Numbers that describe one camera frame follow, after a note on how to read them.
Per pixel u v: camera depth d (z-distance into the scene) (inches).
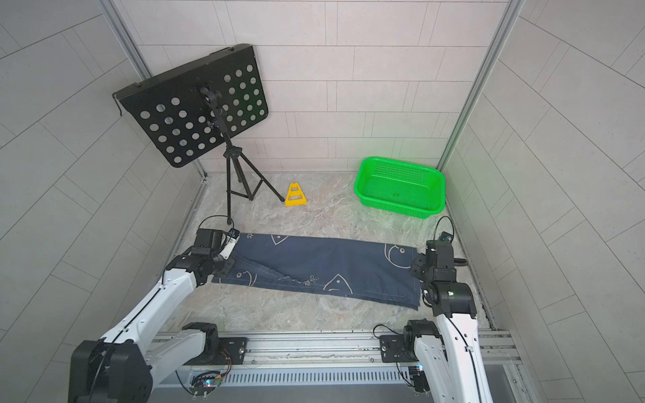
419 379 27.1
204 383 25.6
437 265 20.9
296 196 42.7
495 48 30.7
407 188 43.8
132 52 30.8
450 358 17.3
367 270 33.6
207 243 25.2
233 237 29.5
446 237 25.1
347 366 27.3
